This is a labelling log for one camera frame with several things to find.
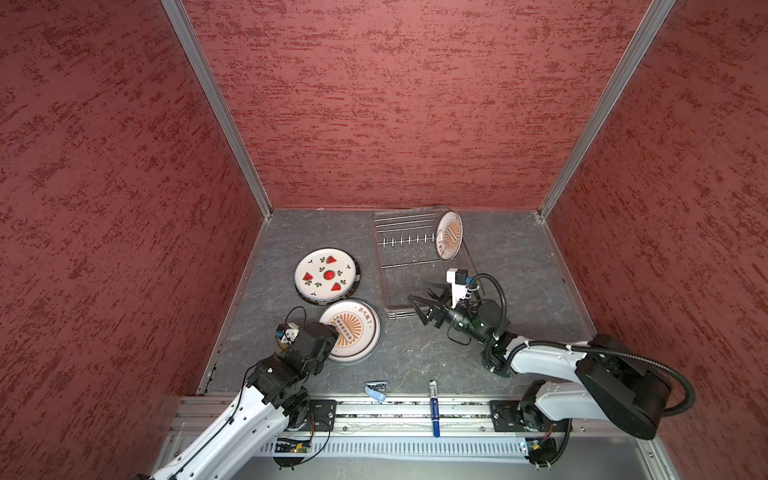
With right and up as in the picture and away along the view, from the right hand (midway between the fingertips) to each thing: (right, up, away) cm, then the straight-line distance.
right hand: (413, 297), depth 75 cm
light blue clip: (-10, -25, +2) cm, 27 cm away
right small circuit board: (+31, -36, -5) cm, 48 cm away
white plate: (-16, -11, +12) cm, 23 cm away
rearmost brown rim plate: (+15, +17, +27) cm, 35 cm away
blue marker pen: (+5, -28, -1) cm, 29 cm away
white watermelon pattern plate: (-28, +3, +23) cm, 36 cm away
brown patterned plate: (-15, -12, +12) cm, 23 cm away
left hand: (-22, -14, +6) cm, 26 cm away
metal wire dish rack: (0, +9, +31) cm, 32 cm away
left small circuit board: (-29, -37, -8) cm, 47 cm away
